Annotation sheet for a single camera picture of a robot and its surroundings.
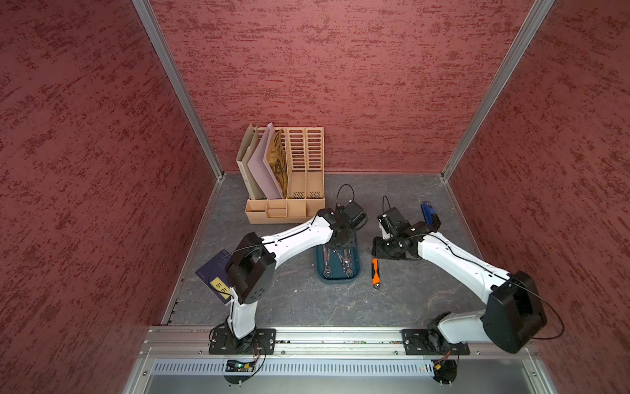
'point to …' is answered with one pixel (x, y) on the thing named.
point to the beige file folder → (249, 146)
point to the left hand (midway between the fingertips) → (344, 247)
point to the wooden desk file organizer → (306, 183)
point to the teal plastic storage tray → (338, 266)
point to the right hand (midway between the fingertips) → (377, 256)
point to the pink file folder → (260, 169)
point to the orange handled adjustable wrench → (376, 277)
